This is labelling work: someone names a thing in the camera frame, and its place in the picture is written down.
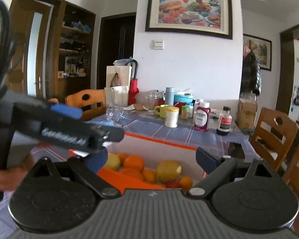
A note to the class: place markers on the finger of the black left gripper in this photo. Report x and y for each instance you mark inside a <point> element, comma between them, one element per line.
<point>66,110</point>
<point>112,134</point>

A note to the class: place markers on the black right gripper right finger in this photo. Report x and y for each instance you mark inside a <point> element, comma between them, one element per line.
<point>217,170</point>

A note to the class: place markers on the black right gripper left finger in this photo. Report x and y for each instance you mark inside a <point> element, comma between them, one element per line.
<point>87,169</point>

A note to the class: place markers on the large orange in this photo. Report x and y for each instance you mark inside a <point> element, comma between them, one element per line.
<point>134,161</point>
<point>132,172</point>

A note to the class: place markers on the yellow round fruit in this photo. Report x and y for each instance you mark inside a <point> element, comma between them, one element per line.
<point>168,170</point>

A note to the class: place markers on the small oval tangerine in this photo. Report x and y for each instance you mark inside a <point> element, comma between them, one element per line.
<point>185,183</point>

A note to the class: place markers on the red cherry tomato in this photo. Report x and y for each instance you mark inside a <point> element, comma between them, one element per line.
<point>172,184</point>

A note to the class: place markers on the person left hand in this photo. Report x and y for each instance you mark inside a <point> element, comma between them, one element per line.
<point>10,179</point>

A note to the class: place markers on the clear glass cup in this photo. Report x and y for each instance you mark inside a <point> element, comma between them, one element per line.
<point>114,112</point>

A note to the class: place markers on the wooden chair left far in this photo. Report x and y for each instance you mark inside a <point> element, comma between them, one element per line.
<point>91,102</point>

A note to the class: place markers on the black smartphone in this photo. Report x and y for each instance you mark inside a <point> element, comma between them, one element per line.
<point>235,150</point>

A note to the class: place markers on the orange cardboard box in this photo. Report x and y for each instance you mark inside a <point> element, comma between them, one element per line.
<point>153,152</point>

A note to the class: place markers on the dark bottle red label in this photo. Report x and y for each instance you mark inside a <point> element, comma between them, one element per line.
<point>224,121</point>

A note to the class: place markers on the wooden shelf cabinet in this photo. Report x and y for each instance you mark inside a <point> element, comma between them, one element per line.
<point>75,50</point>

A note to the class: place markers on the red folded umbrella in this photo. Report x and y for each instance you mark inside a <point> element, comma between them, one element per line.
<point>133,91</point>

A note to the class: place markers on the purple supplement bottle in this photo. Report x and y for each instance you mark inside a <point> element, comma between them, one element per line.
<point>201,119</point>

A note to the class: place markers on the green mug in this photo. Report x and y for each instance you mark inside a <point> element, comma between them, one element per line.
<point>160,110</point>

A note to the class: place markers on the white paper gift bag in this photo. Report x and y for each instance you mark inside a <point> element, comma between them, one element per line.
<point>118,80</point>

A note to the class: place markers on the brown cardboard parcel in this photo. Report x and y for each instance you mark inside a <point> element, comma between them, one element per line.
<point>247,113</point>

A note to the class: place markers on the white yellow lidded jar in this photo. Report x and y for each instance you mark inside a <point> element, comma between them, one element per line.
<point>171,117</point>

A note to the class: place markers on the wooden chair right far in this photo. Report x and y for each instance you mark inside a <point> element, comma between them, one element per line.
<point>273,136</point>

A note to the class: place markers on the blue grey thermos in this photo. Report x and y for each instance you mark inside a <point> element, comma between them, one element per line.
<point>169,96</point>

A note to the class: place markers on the teal lidded container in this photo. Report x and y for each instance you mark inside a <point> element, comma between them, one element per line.
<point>182,98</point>

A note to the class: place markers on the black puffer jacket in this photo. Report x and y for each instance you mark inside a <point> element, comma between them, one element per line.
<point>251,73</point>

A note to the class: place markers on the wooden glass door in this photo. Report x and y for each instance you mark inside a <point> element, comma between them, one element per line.
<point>36,29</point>

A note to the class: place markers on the small framed landscape picture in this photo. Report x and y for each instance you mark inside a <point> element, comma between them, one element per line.
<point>262,49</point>

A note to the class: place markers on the framed food picture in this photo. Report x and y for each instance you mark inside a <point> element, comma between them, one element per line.
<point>202,17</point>

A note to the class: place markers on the white wall switch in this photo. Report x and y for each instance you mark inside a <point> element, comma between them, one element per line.
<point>158,44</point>

